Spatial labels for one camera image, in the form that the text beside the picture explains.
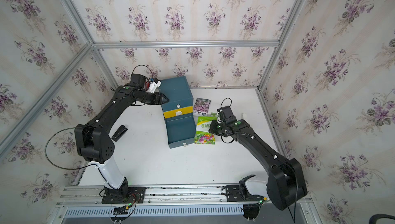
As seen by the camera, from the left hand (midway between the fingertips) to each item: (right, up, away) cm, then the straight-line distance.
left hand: (165, 102), depth 87 cm
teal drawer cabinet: (+8, +7, +2) cm, 11 cm away
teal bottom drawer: (+8, -18, +9) cm, 22 cm away
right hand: (+26, -14, -4) cm, 30 cm away
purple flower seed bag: (+21, -3, +20) cm, 29 cm away
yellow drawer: (+7, -6, +3) cm, 10 cm away
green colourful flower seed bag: (+22, -18, -5) cm, 29 cm away
